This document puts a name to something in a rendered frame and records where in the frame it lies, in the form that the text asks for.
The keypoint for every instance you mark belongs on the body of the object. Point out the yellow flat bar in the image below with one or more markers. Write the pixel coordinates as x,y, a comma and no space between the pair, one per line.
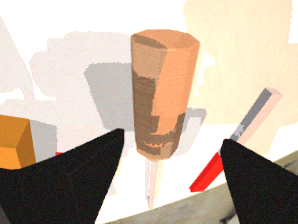
16,145

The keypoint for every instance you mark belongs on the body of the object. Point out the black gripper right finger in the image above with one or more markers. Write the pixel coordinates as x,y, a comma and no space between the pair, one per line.
262,191

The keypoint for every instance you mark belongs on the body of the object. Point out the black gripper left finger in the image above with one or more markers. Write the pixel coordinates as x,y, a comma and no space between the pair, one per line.
69,188

